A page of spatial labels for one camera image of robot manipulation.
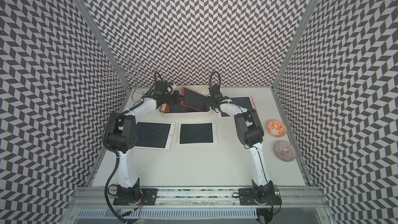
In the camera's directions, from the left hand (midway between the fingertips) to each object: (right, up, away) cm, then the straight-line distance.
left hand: (185, 98), depth 97 cm
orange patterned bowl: (+57, -19, -2) cm, 60 cm away
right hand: (+17, -3, +8) cm, 19 cm away
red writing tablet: (-5, -6, +7) cm, 10 cm away
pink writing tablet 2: (+43, -2, +12) cm, 44 cm away
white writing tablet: (+7, -22, -1) cm, 23 cm away
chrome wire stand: (-32, +13, -12) cm, 36 cm away
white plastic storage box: (+10, +8, +22) cm, 26 cm away
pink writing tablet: (-18, -23, -5) cm, 29 cm away
